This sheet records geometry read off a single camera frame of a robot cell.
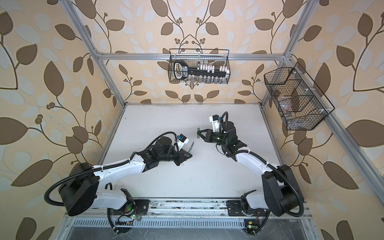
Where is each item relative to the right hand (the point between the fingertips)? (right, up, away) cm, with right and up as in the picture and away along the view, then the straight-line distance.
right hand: (198, 134), depth 80 cm
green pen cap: (0, +2, 0) cm, 2 cm away
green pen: (-4, -7, -2) cm, 8 cm away
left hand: (-4, -11, -1) cm, 11 cm away
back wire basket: (+13, +31, +7) cm, 35 cm away
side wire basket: (+57, +14, +3) cm, 59 cm away
